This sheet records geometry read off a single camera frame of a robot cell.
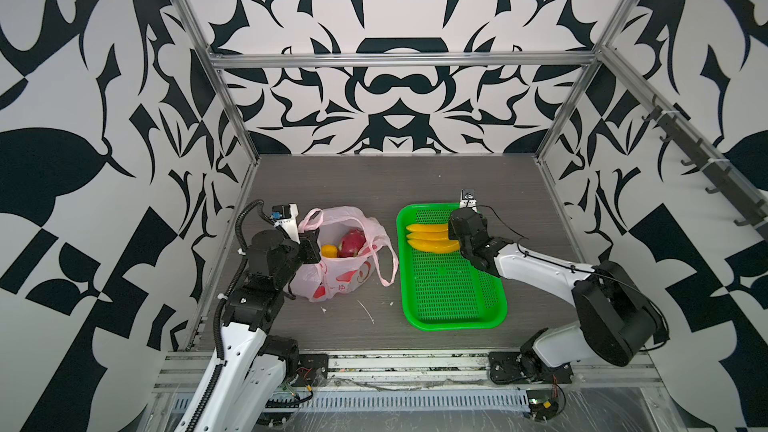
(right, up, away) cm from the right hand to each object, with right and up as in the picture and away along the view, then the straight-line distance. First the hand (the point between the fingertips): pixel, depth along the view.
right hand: (464, 212), depth 89 cm
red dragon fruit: (-33, -9, -2) cm, 34 cm away
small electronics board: (+14, -44, -18) cm, 49 cm away
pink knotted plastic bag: (-34, -15, -14) cm, 40 cm away
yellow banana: (-9, -9, +5) cm, 13 cm away
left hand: (-40, -2, -16) cm, 43 cm away
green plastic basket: (-6, -23, -2) cm, 24 cm away
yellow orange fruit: (-40, -12, 0) cm, 41 cm away
